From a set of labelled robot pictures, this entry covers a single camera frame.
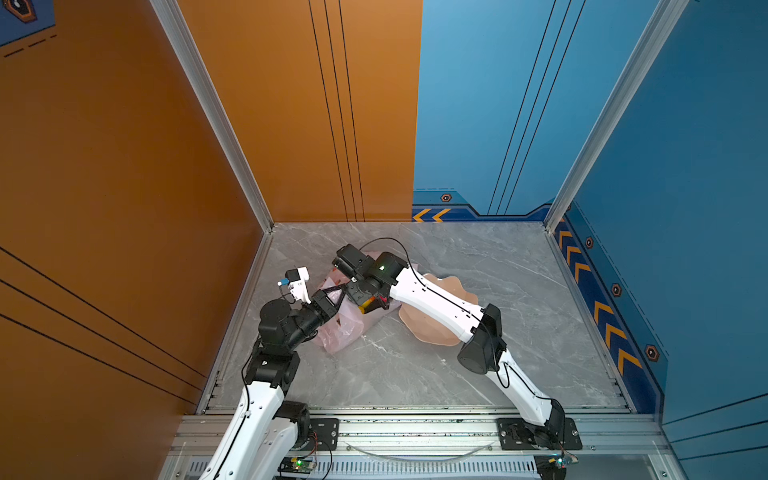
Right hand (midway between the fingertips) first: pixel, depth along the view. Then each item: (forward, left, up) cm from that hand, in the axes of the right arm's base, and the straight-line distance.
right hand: (359, 286), depth 84 cm
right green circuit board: (-40, -49, -14) cm, 64 cm away
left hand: (-7, +1, +11) cm, 13 cm away
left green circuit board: (-40, +13, -16) cm, 45 cm away
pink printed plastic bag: (-15, +2, +3) cm, 15 cm away
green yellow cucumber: (0, -1, -10) cm, 10 cm away
